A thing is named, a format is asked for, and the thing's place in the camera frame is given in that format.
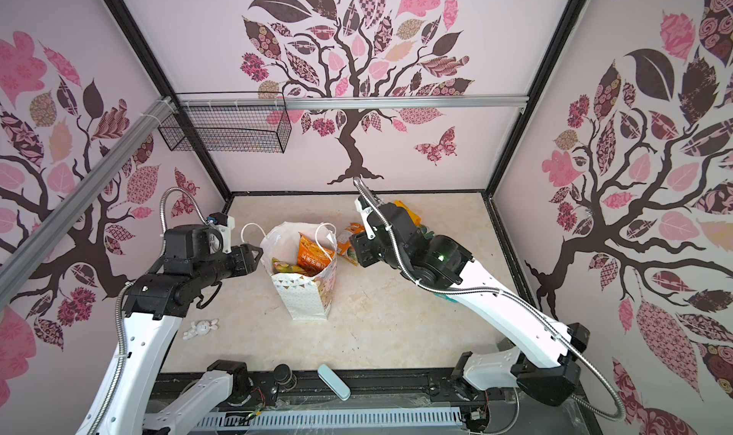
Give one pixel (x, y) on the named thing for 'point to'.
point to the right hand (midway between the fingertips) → (359, 232)
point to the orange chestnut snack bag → (312, 258)
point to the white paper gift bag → (306, 299)
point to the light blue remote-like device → (334, 383)
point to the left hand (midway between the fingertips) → (254, 257)
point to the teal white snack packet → (445, 297)
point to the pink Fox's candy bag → (279, 266)
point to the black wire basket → (235, 129)
